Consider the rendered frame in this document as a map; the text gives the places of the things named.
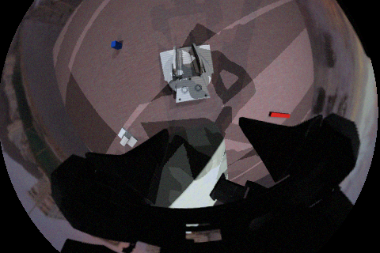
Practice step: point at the blue rectangular block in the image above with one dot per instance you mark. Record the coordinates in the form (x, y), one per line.
(117, 45)

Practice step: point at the dark red flat bar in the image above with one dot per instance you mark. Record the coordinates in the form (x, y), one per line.
(277, 114)

